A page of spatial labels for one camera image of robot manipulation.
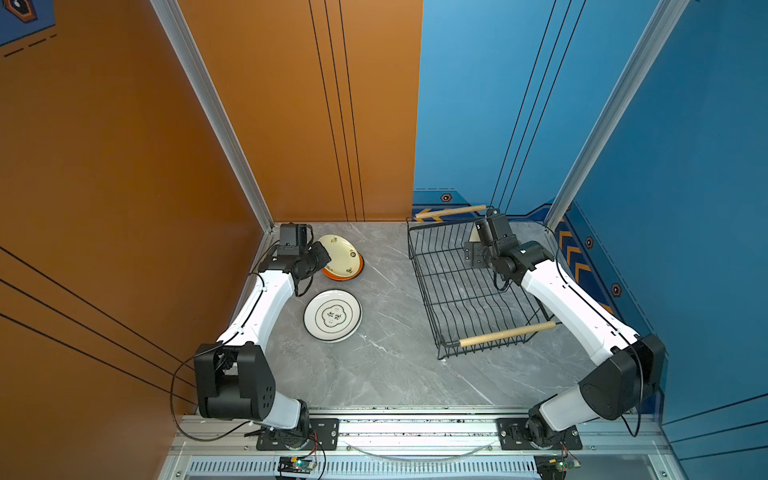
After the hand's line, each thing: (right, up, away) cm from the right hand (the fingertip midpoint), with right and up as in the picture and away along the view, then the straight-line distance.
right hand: (483, 250), depth 82 cm
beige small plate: (-40, -4, +10) cm, 41 cm away
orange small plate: (-41, -9, +8) cm, 43 cm away
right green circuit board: (+14, -52, -12) cm, 55 cm away
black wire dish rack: (-1, -18, +12) cm, 22 cm away
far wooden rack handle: (-6, +13, +17) cm, 22 cm away
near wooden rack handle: (+3, -20, -11) cm, 23 cm away
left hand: (-45, 0, +4) cm, 45 cm away
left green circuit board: (-49, -52, -11) cm, 72 cm away
